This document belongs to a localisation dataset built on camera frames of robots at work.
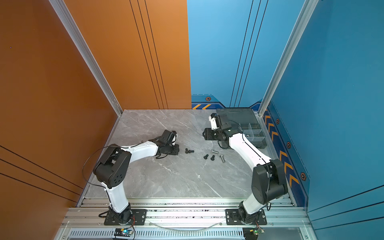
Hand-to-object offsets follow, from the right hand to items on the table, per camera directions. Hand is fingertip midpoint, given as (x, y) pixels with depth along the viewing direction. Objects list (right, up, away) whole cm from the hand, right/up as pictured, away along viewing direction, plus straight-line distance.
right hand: (205, 133), depth 87 cm
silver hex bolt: (+11, -16, +6) cm, 21 cm away
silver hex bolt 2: (+6, -12, +9) cm, 16 cm away
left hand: (-17, -10, +10) cm, 22 cm away
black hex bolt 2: (+5, -16, +6) cm, 18 cm away
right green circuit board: (+21, -46, -18) cm, 54 cm away
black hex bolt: (0, -15, +7) cm, 17 cm away
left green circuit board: (-40, -46, -17) cm, 64 cm away
